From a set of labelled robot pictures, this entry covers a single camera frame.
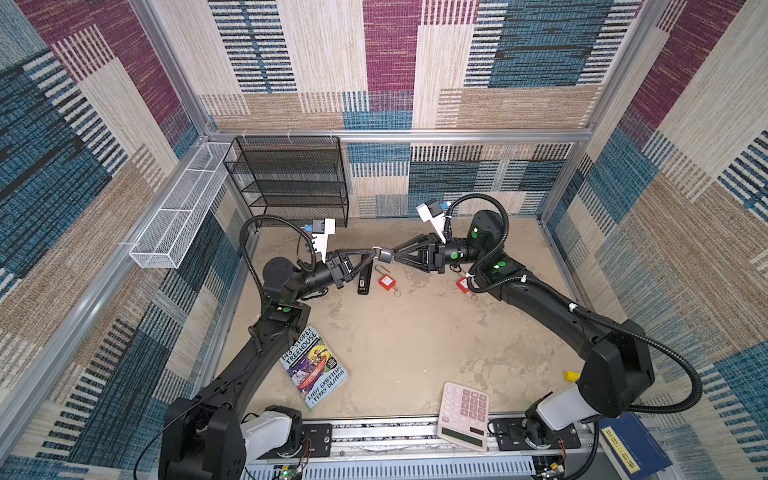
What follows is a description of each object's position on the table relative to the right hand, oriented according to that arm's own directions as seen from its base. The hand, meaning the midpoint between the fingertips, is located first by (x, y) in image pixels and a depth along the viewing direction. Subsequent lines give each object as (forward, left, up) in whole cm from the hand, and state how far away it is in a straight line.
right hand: (396, 259), depth 65 cm
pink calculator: (-24, -16, -34) cm, 44 cm away
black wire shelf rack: (+50, +32, -16) cm, 61 cm away
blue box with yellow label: (-32, -54, -34) cm, 72 cm away
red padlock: (+17, +2, -34) cm, 38 cm away
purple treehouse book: (-11, +23, -33) cm, 42 cm away
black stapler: (+17, +9, -33) cm, 38 cm away
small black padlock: (+1, +3, +1) cm, 3 cm away
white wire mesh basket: (+26, +68, -16) cm, 74 cm away
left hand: (0, +4, +2) cm, 5 cm away
